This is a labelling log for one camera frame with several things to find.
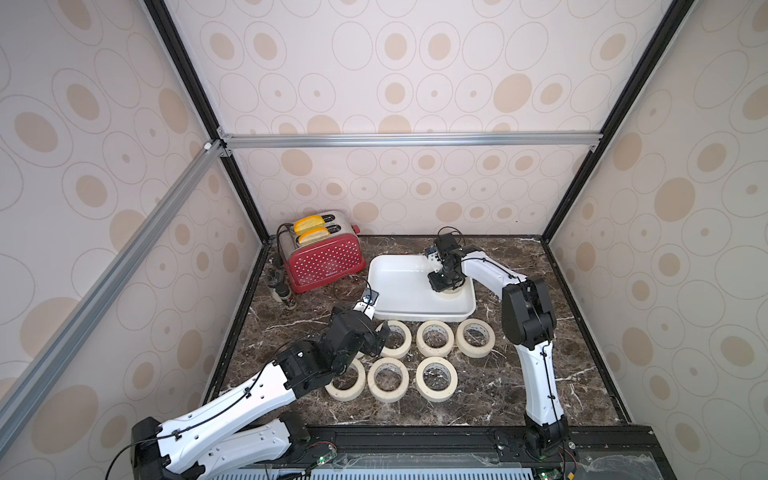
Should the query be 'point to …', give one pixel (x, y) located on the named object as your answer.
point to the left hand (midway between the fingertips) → (377, 316)
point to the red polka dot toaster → (320, 250)
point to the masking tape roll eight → (388, 379)
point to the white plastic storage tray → (405, 293)
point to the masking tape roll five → (396, 352)
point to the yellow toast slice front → (313, 235)
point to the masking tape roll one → (350, 384)
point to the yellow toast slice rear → (308, 223)
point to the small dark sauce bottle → (283, 295)
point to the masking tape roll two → (437, 396)
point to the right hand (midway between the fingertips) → (432, 287)
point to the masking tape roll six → (435, 338)
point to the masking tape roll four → (470, 351)
